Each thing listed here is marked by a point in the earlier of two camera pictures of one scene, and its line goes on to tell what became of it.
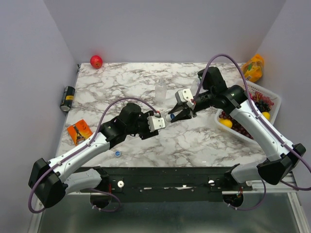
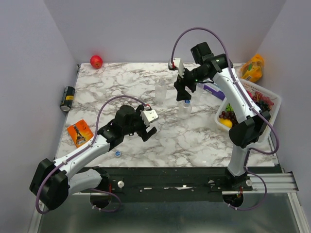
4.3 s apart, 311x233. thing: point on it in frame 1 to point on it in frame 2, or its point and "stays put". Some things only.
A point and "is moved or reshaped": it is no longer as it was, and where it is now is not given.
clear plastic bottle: (160, 93) stays put
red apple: (96, 61) stays put
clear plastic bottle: (168, 118) is moved or reshaped
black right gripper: (184, 114) to (182, 94)
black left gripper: (147, 134) stays put
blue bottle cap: (117, 153) stays put
